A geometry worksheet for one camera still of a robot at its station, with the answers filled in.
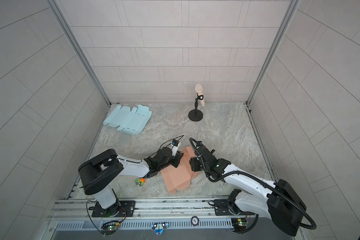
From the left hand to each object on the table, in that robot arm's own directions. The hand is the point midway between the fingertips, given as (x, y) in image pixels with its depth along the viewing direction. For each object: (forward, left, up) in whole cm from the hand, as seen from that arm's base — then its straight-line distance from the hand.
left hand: (186, 153), depth 87 cm
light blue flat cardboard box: (+25, +39, -4) cm, 47 cm away
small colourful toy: (-16, +24, 0) cm, 29 cm away
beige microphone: (+31, -7, +23) cm, 39 cm away
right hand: (-7, -3, +1) cm, 8 cm away
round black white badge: (-33, -4, -2) cm, 33 cm away
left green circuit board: (-36, +34, -1) cm, 49 cm away
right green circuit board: (-34, -25, -2) cm, 42 cm away
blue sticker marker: (-35, +12, -1) cm, 37 cm away
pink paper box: (-14, +4, -1) cm, 14 cm away
